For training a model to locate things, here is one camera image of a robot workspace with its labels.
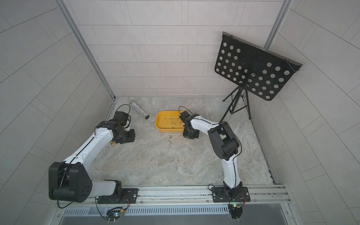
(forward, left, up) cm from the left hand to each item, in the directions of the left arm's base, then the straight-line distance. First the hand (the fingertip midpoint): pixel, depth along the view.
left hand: (135, 136), depth 85 cm
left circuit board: (-37, +4, -10) cm, 39 cm away
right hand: (+5, -33, -10) cm, 35 cm away
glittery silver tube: (+29, +8, -6) cm, 30 cm away
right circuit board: (-36, -56, -7) cm, 67 cm away
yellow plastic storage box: (+16, -19, -7) cm, 25 cm away
